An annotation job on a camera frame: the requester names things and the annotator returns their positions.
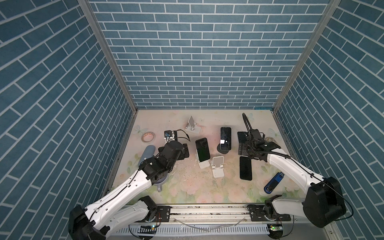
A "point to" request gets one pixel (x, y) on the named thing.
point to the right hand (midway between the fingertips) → (244, 147)
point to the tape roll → (147, 136)
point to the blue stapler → (273, 182)
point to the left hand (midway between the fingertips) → (180, 146)
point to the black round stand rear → (224, 148)
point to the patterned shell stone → (270, 139)
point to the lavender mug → (161, 179)
